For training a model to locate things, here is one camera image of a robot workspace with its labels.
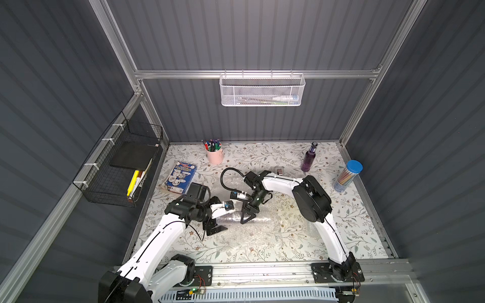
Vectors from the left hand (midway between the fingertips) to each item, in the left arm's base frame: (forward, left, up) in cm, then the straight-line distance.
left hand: (222, 216), depth 78 cm
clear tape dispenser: (+29, -29, -7) cm, 41 cm away
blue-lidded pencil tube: (+18, -58, +9) cm, 62 cm away
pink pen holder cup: (+38, +7, -6) cm, 39 cm away
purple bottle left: (+32, -44, 0) cm, 54 cm away
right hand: (+3, -9, -10) cm, 14 cm away
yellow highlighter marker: (+7, +33, +15) cm, 37 cm away
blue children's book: (+26, +26, -9) cm, 38 cm away
